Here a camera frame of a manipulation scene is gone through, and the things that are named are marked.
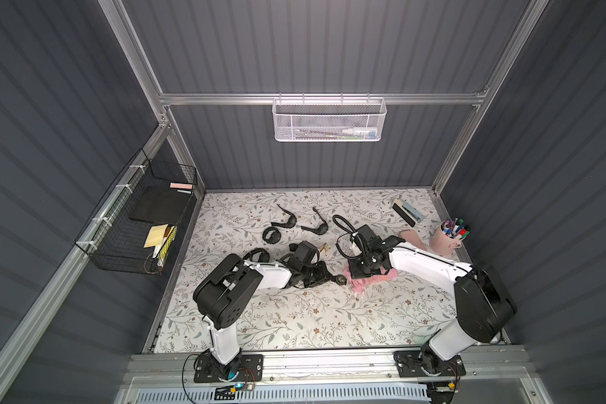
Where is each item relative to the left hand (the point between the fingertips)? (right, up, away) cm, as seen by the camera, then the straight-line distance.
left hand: (335, 277), depth 89 cm
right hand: (+7, +2, -1) cm, 7 cm away
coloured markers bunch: (+45, +18, +2) cm, 48 cm away
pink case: (+33, +13, +13) cm, 38 cm away
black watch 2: (-27, +6, +5) cm, 28 cm away
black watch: (-17, +20, +17) cm, 31 cm away
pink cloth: (+8, -1, -3) cm, 8 cm away
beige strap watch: (-3, +9, +10) cm, 14 cm away
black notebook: (-55, +27, -10) cm, 63 cm away
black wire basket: (-61, +18, -16) cm, 66 cm away
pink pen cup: (+40, +11, +3) cm, 42 cm away
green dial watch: (+2, -1, +2) cm, 3 cm away
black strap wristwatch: (-4, +16, +13) cm, 21 cm away
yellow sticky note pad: (-54, +17, -17) cm, 59 cm away
